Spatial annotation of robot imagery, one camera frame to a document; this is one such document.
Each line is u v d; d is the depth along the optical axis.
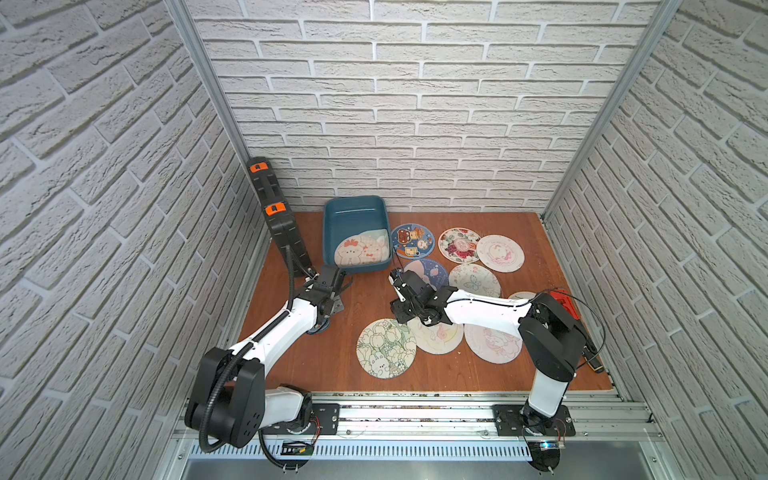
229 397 0.41
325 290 0.67
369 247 1.08
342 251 1.07
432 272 1.03
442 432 0.73
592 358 0.84
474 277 1.01
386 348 0.85
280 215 0.83
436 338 0.87
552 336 0.48
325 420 0.73
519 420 0.74
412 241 1.11
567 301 0.95
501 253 1.07
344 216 1.18
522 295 0.97
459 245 1.10
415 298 0.68
